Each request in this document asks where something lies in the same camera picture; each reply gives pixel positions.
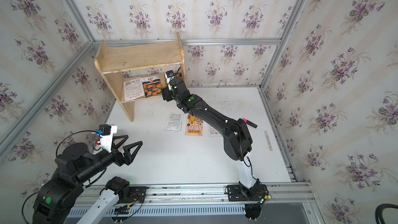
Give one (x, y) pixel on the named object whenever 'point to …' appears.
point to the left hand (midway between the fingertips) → (136, 142)
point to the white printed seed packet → (174, 122)
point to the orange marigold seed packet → (152, 85)
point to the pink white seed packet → (212, 131)
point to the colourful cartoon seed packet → (194, 126)
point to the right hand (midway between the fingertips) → (168, 87)
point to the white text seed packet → (133, 89)
